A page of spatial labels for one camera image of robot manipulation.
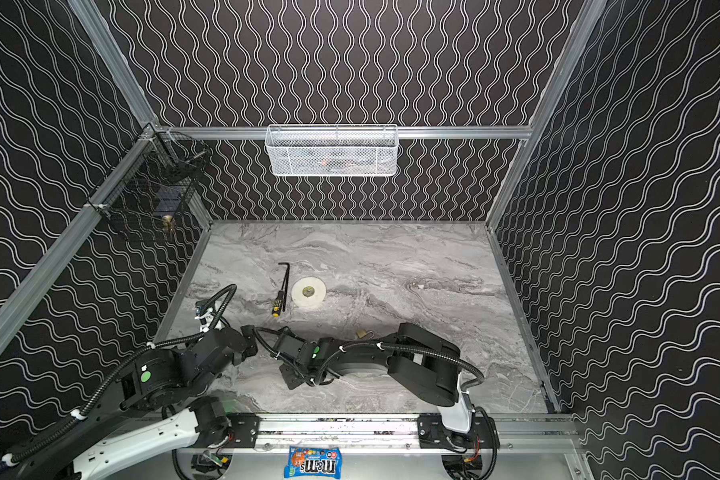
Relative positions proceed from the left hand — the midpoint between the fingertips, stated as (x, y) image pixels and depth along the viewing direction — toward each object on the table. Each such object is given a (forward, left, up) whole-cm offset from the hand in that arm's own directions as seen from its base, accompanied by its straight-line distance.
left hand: (247, 335), depth 70 cm
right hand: (-2, -7, -20) cm, 21 cm away
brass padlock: (+11, -26, -19) cm, 34 cm away
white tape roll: (+25, -7, -19) cm, 32 cm away
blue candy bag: (-22, -15, -19) cm, 33 cm away
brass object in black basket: (+28, +28, +11) cm, 40 cm away
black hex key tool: (+20, +1, -18) cm, 27 cm away
